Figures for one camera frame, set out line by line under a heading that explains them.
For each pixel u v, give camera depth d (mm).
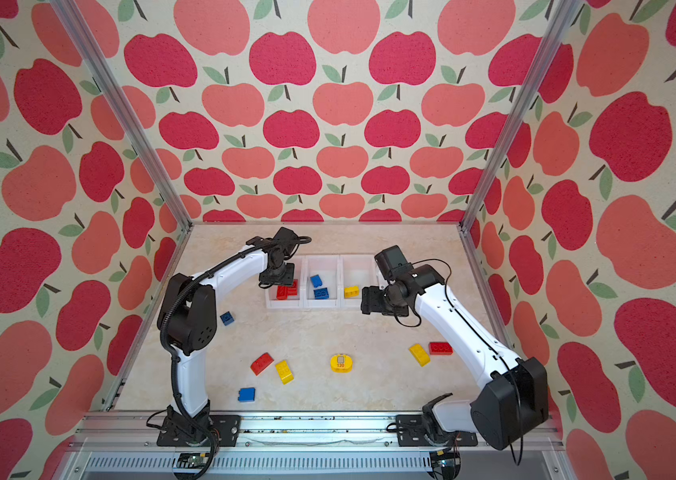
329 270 1050
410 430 735
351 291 985
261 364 841
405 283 553
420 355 862
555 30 719
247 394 812
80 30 720
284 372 824
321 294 985
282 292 983
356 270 1073
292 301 962
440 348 866
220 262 600
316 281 1025
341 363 824
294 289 988
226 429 749
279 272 805
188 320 529
